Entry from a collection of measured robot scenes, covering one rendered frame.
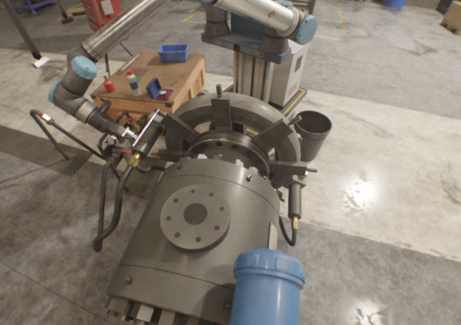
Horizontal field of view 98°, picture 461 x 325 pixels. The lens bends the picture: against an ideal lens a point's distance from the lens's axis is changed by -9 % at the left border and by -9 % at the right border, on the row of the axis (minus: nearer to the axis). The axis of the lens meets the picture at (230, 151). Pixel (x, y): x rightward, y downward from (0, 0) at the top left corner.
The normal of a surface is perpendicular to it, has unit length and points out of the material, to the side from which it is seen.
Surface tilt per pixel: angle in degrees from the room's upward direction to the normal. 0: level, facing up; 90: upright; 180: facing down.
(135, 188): 0
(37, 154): 0
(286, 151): 90
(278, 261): 11
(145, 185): 0
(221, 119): 90
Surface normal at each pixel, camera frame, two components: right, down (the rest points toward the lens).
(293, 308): 0.65, -0.41
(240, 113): -0.19, 0.72
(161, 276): -0.15, -0.69
